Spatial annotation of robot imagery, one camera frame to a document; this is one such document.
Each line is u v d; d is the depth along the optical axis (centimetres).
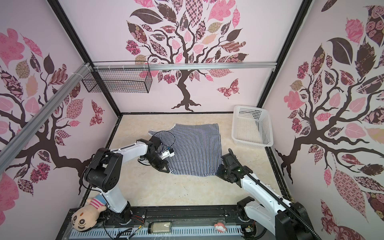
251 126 111
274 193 47
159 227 68
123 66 90
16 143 52
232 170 63
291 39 79
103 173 48
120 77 95
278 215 41
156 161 79
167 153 85
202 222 72
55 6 67
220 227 67
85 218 66
